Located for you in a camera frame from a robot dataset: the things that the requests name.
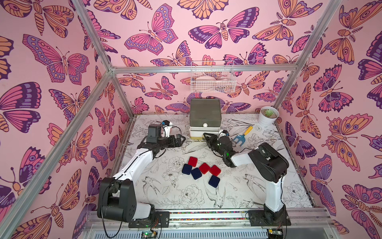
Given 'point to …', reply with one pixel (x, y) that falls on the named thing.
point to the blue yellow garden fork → (241, 138)
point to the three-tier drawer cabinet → (205, 116)
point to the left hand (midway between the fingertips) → (180, 137)
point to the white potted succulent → (267, 116)
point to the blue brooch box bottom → (214, 180)
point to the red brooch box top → (192, 161)
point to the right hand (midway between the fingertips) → (199, 136)
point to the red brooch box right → (215, 170)
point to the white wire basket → (213, 76)
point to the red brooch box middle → (204, 168)
